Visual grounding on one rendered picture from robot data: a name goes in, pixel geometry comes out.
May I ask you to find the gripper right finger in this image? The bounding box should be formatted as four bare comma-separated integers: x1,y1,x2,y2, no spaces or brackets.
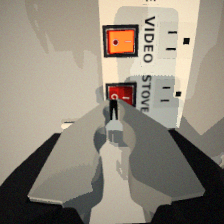
114,98,224,224

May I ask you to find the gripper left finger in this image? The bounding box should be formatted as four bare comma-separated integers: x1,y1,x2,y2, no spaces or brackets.
0,99,114,224

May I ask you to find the white power strip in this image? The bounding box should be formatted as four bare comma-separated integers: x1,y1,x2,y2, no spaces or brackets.
99,0,200,128

